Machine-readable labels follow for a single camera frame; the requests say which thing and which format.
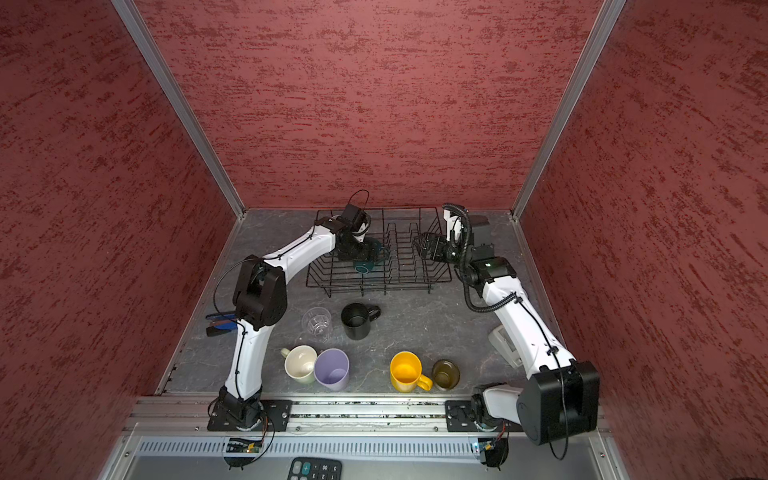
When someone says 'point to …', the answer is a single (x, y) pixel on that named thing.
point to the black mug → (356, 320)
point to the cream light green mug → (299, 363)
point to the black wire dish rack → (400, 271)
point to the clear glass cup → (317, 326)
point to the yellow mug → (406, 372)
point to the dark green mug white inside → (363, 267)
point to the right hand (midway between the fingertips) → (424, 246)
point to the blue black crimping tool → (221, 323)
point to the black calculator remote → (311, 468)
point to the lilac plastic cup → (332, 368)
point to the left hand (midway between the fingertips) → (366, 261)
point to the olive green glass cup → (445, 374)
